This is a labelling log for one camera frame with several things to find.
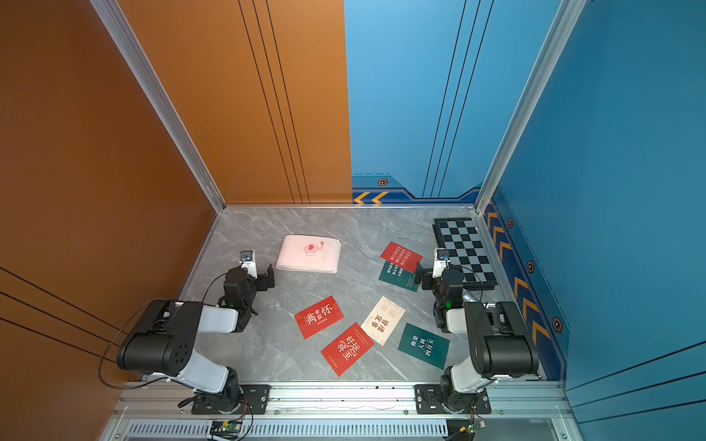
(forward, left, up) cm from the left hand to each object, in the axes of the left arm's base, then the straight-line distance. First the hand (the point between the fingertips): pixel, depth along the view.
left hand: (258, 261), depth 94 cm
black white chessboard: (+8, -75, -4) cm, 76 cm away
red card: (-27, -32, -7) cm, 42 cm away
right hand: (0, -60, +1) cm, 60 cm away
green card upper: (-1, -49, -6) cm, 49 cm away
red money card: (+7, -51, -6) cm, 52 cm away
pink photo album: (+7, -16, -4) cm, 18 cm away
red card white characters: (-17, -22, -7) cm, 28 cm away
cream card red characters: (-18, -43, -6) cm, 47 cm away
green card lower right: (-25, -55, -7) cm, 61 cm away
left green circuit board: (-47, -1, -9) cm, 47 cm away
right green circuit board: (-45, -65, -6) cm, 80 cm away
